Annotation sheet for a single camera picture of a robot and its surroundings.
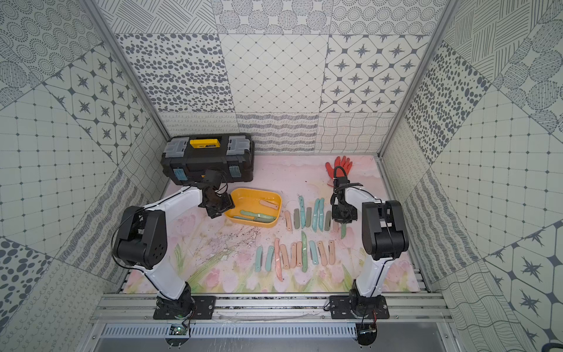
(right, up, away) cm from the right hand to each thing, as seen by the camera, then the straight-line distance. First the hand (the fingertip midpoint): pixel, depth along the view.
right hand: (346, 222), depth 94 cm
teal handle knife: (-10, +3, +4) cm, 12 cm away
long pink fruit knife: (-34, +7, +7) cm, 36 cm away
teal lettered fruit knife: (-19, +4, +5) cm, 20 cm away
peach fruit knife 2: (-8, -10, -8) cm, 15 cm away
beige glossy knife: (-25, +1, +1) cm, 25 cm away
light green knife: (-39, +2, +2) cm, 40 cm away
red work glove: (+6, +27, +22) cm, 36 cm away
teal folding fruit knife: (-15, -10, -8) cm, 20 cm away
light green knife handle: (-2, -3, -1) cm, 4 cm away
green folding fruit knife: (-19, -10, -8) cm, 23 cm away
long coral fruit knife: (-29, -12, -9) cm, 33 cm away
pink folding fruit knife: (-27, -11, -8) cm, 30 cm away
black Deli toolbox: (-71, +28, +1) cm, 77 cm away
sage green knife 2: (-8, -2, 0) cm, 8 cm away
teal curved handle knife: (-13, +3, +4) cm, 14 cm away
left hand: (-48, +6, 0) cm, 49 cm away
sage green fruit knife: (-22, +2, +3) cm, 22 cm away
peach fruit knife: (-11, -11, -8) cm, 18 cm away
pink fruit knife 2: (-21, -11, -8) cm, 25 cm away
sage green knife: (-16, +2, +4) cm, 17 cm away
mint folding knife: (-33, -12, -8) cm, 36 cm away
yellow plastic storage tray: (-44, +9, +7) cm, 46 cm away
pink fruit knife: (-23, -11, -8) cm, 27 cm away
